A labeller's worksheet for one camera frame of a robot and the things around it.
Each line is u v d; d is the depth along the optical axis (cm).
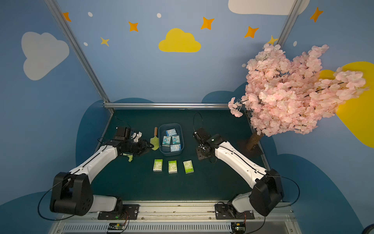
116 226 72
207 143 56
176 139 101
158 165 88
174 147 96
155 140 102
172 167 88
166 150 96
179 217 74
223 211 75
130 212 75
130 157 93
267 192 41
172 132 105
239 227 73
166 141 101
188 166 88
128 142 73
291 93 49
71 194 42
